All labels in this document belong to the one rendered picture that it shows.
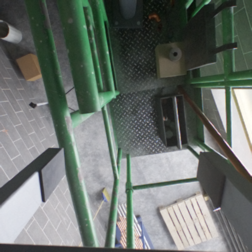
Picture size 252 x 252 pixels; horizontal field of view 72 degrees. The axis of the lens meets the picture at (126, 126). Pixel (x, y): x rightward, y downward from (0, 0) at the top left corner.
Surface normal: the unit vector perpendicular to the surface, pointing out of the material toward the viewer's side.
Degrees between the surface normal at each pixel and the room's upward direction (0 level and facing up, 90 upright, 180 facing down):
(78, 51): 9
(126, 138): 0
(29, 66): 0
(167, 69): 0
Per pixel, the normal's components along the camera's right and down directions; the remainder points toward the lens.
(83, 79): 0.15, 0.18
